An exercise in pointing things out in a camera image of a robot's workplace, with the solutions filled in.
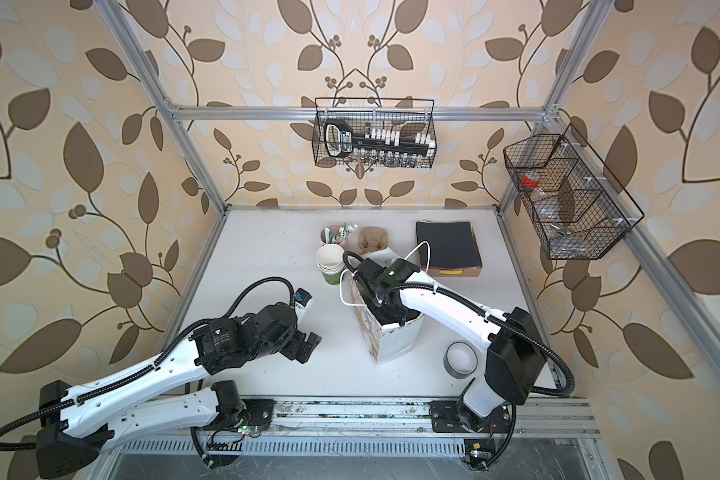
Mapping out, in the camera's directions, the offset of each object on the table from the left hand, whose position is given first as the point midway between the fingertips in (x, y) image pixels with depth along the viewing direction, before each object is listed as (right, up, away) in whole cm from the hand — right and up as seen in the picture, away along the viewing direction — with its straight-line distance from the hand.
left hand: (310, 331), depth 73 cm
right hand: (+20, 0, +5) cm, 21 cm away
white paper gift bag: (+18, -1, -6) cm, 19 cm away
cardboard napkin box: (+49, +12, +26) cm, 56 cm away
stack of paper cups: (+2, +15, +23) cm, 28 cm away
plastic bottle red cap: (+63, +41, +15) cm, 77 cm away
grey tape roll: (+41, -11, +11) cm, 43 cm away
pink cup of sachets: (+5, +24, +16) cm, 29 cm away
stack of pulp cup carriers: (+16, +23, +35) cm, 45 cm away
